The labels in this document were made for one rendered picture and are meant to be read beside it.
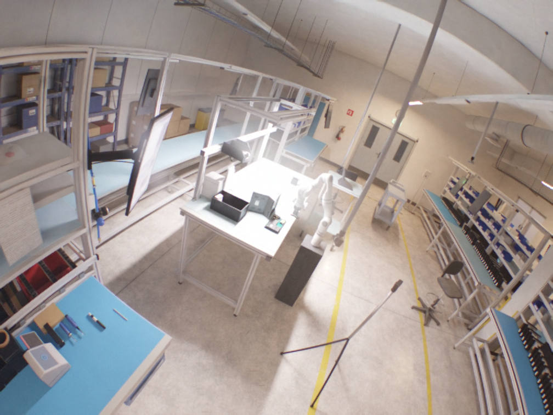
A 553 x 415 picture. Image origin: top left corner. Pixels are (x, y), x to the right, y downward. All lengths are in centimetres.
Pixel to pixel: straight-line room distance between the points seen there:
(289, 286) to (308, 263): 41
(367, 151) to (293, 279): 671
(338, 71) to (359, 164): 328
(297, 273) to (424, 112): 733
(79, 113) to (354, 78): 814
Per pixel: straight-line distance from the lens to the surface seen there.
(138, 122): 560
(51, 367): 135
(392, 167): 900
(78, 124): 124
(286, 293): 289
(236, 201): 230
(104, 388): 137
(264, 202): 231
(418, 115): 885
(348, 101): 862
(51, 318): 158
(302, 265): 259
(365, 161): 887
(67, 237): 145
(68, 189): 142
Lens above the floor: 222
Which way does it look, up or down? 28 degrees down
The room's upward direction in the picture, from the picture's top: 21 degrees clockwise
